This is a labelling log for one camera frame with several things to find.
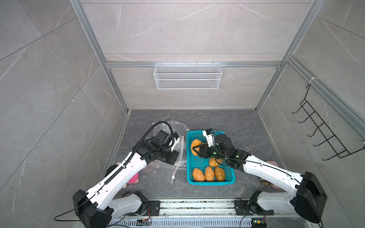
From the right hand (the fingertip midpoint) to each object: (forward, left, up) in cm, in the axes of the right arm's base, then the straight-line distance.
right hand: (197, 148), depth 77 cm
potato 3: (-10, -13, -12) cm, 20 cm away
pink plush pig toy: (-12, +37, -14) cm, 41 cm away
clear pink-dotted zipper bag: (-11, +17, -6) cm, 22 cm away
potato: (+1, +1, +3) cm, 4 cm away
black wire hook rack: (-11, -59, +15) cm, 62 cm away
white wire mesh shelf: (+51, +6, +13) cm, 53 cm away
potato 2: (-10, -7, -12) cm, 17 cm away
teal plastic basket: (-1, +2, -17) cm, 17 cm away
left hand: (-5, +11, +2) cm, 12 cm away
